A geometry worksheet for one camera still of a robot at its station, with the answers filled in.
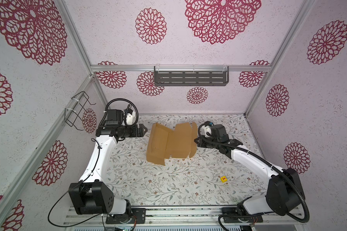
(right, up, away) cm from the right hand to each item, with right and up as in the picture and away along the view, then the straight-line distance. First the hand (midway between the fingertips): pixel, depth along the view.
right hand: (193, 138), depth 84 cm
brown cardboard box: (-18, -3, +6) cm, 19 cm away
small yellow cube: (+18, -24, +2) cm, 30 cm away
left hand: (-30, +5, -3) cm, 31 cm away
